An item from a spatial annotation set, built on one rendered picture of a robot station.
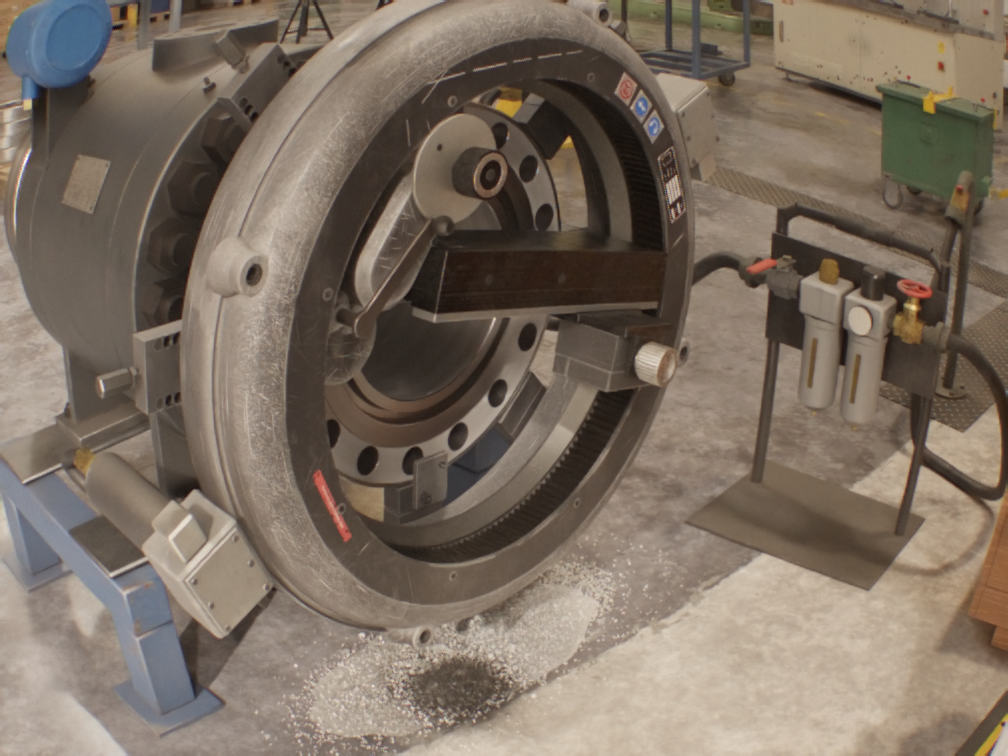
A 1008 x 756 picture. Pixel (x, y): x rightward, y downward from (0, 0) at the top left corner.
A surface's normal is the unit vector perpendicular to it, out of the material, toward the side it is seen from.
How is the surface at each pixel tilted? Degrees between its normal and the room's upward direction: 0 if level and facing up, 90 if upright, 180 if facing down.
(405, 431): 90
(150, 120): 40
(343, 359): 90
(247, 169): 55
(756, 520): 0
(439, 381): 12
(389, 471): 90
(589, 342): 77
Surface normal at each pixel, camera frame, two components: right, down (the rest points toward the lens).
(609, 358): -0.62, 0.08
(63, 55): 0.77, 0.29
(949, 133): -0.59, 0.32
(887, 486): 0.04, -0.91
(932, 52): -0.83, 0.21
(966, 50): 0.55, 0.36
